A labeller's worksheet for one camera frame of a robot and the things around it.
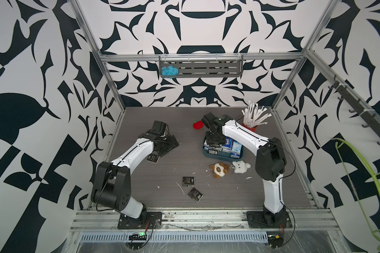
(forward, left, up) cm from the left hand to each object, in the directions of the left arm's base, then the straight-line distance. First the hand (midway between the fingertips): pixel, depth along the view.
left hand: (172, 144), depth 89 cm
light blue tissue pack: (-3, -36, -4) cm, 37 cm away
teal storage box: (-4, -29, -9) cm, 31 cm away
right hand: (+3, -22, -1) cm, 22 cm away
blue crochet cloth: (+33, 0, +25) cm, 41 cm away
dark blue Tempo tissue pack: (0, -32, -5) cm, 32 cm away
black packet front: (-25, -12, -8) cm, 29 cm away
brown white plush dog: (-13, -26, -7) cm, 30 cm away
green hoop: (-33, -72, +22) cm, 82 cm away
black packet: (-2, -23, -6) cm, 24 cm away
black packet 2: (-18, -9, -8) cm, 22 cm away
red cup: (+10, -50, -2) cm, 51 cm away
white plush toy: (-12, -37, -6) cm, 40 cm away
